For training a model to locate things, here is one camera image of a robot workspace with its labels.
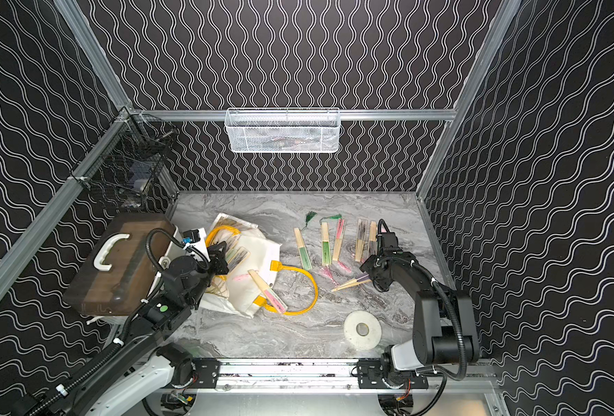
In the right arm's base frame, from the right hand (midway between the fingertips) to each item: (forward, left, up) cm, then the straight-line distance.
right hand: (370, 272), depth 92 cm
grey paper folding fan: (+16, +1, -1) cm, 16 cm away
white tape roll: (-22, +6, -3) cm, 23 cm away
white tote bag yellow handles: (+9, +45, +2) cm, 46 cm away
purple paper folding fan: (-2, +3, -2) cm, 4 cm away
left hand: (-2, +46, +22) cm, 51 cm away
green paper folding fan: (+9, +15, -2) cm, 18 cm away
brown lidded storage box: (-8, +80, +12) cm, 81 cm away
